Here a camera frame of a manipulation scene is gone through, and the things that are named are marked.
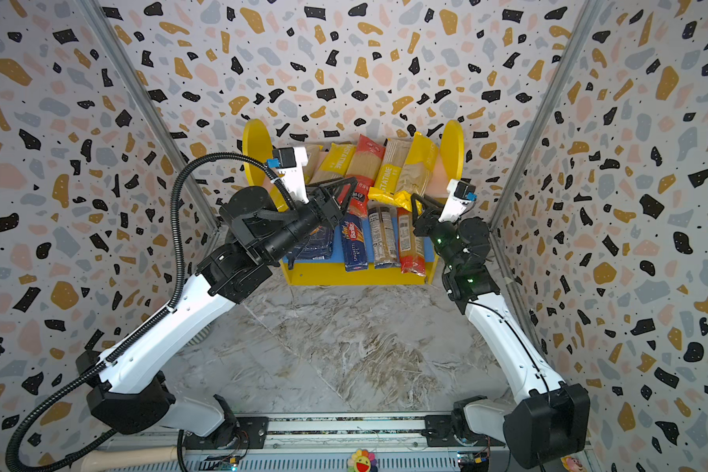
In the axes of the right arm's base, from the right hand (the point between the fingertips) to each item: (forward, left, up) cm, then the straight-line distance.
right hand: (414, 190), depth 66 cm
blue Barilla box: (+8, +15, -28) cm, 33 cm away
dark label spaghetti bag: (+13, +6, -28) cm, 32 cm away
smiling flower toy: (-47, +11, -42) cm, 64 cm away
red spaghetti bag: (+7, -3, -29) cm, 30 cm away
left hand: (-9, +13, +11) cm, 19 cm away
